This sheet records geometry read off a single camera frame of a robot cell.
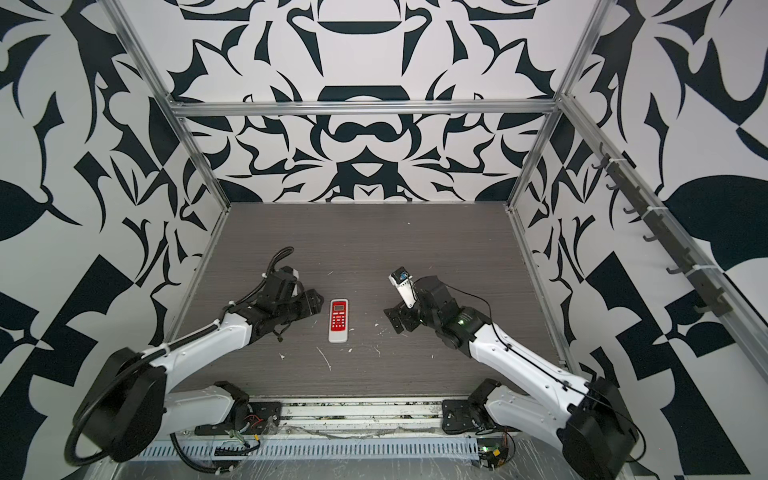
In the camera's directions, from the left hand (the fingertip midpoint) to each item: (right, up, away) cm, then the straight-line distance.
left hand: (316, 296), depth 87 cm
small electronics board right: (+45, -33, -16) cm, 58 cm away
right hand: (+24, +1, -8) cm, 25 cm away
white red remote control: (+6, -8, +2) cm, 10 cm away
